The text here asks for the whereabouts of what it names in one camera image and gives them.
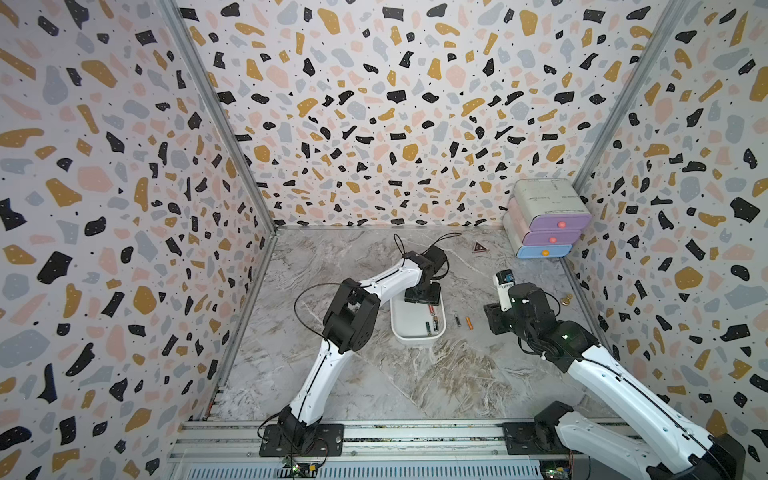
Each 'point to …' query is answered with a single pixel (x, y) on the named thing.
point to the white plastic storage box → (415, 324)
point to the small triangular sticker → (479, 248)
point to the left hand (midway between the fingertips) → (433, 301)
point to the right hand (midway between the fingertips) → (492, 305)
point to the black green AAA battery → (428, 328)
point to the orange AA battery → (469, 322)
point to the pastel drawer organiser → (545, 218)
